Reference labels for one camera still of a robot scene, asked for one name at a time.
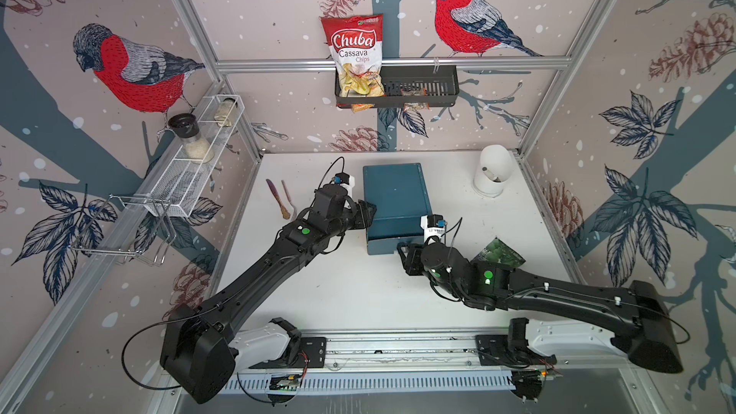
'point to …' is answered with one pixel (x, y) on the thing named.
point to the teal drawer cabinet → (400, 195)
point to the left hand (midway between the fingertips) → (374, 204)
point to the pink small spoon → (287, 195)
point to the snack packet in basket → (412, 89)
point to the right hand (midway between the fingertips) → (399, 247)
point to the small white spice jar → (224, 114)
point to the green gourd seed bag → (499, 253)
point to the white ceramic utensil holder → (495, 164)
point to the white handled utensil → (489, 172)
